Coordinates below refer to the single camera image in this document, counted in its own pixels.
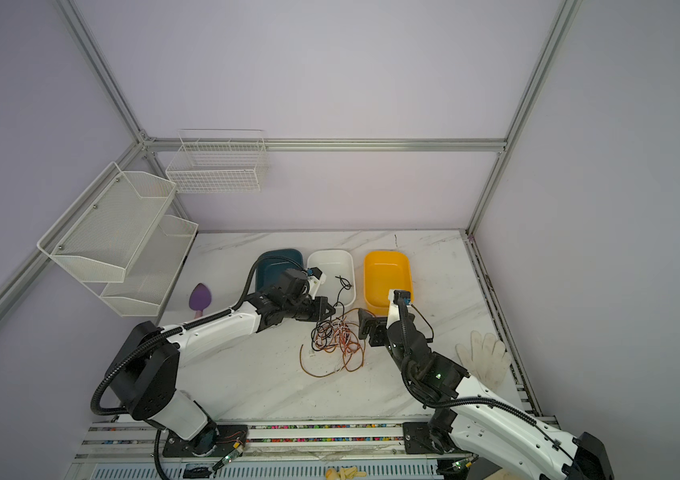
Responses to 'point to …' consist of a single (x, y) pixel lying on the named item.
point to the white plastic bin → (339, 268)
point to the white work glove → (487, 359)
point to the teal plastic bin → (268, 270)
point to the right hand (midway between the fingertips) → (372, 310)
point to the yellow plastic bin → (385, 271)
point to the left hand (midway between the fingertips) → (333, 312)
